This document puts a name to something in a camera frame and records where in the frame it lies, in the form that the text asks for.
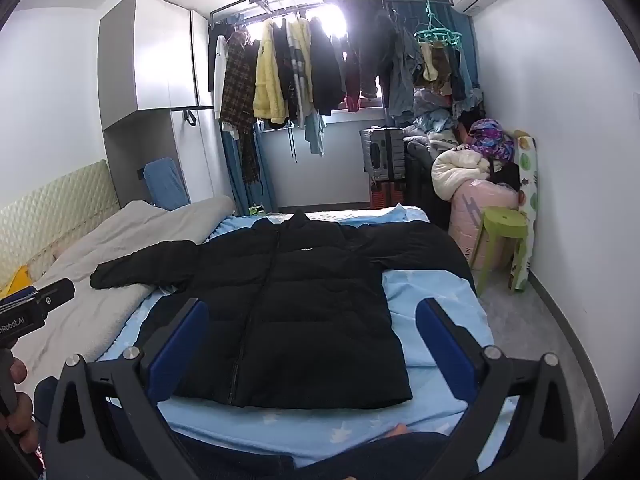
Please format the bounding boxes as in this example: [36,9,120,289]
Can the purple patterned jacket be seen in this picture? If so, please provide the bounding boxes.
[467,118,516,162]

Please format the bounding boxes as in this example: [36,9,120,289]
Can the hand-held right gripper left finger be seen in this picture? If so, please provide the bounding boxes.
[45,298,211,480]

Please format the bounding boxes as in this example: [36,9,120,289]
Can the person's left hand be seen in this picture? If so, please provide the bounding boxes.
[0,357,42,454]

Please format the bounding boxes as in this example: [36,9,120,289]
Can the green plastic stool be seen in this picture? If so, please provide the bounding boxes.
[471,206,530,297]

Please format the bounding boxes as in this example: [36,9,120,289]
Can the pink bedding bag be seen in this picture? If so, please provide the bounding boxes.
[447,180,521,271]

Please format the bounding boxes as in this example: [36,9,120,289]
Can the red suitcase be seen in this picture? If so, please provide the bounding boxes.
[369,179,407,209]

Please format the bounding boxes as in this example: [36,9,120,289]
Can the row of hanging clothes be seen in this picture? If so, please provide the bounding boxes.
[207,0,416,186]

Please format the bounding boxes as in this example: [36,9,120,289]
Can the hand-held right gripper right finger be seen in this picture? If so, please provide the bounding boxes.
[415,298,578,480]

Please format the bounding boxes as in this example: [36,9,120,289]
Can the yellow object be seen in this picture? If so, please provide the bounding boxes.
[0,265,37,302]

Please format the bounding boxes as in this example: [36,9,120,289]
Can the black puffer jacket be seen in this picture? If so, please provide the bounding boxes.
[90,208,476,409]

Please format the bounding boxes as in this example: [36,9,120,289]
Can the silver suitcase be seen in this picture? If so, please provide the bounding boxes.
[359,127,405,182]

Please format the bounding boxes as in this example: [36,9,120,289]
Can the dotted folding mat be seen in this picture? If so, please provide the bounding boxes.
[506,130,540,292]

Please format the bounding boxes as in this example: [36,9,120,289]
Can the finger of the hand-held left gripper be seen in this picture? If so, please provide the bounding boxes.
[30,277,76,318]

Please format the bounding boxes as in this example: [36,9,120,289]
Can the grey white wardrobe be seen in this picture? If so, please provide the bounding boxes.
[97,0,236,211]

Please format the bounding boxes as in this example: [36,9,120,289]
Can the green clip hanger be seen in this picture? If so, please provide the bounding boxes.
[413,0,464,52]

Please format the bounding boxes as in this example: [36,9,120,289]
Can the white comforter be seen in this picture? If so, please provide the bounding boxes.
[431,145,491,203]

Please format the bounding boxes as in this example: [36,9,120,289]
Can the black armchair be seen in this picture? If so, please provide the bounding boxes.
[403,139,453,228]

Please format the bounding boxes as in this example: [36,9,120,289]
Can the cream padded headboard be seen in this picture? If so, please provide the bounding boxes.
[0,159,122,301]

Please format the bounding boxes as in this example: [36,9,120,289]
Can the pile of clothes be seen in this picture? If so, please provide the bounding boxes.
[400,40,488,153]

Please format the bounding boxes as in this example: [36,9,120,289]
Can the window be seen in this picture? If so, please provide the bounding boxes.
[250,2,391,117]

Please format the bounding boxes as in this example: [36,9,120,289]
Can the black cloth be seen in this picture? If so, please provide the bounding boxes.
[486,159,522,192]

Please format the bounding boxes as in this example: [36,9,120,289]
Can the blue cushion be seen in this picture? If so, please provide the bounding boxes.
[143,157,193,210]

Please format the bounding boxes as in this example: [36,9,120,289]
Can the bed with light blue sheet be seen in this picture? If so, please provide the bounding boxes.
[95,204,521,467]

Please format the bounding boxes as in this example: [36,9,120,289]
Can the beige blanket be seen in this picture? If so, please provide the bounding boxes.
[10,195,236,391]

